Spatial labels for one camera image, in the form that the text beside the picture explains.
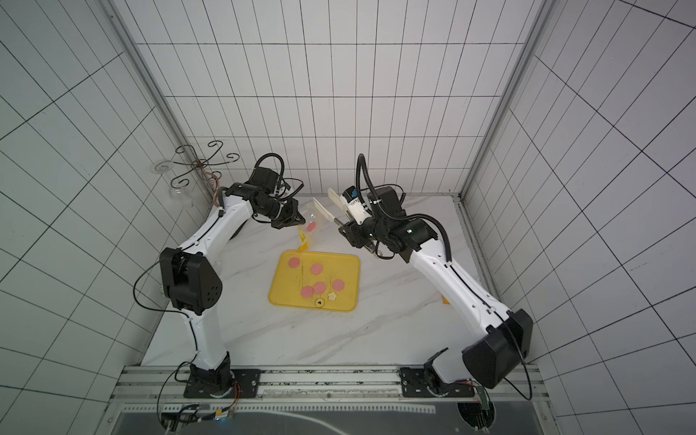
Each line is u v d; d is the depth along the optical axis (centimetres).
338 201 74
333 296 89
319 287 92
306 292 90
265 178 71
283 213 76
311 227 92
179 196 92
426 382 65
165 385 77
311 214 92
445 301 89
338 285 93
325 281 94
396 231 53
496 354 38
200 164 87
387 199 54
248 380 73
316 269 97
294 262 98
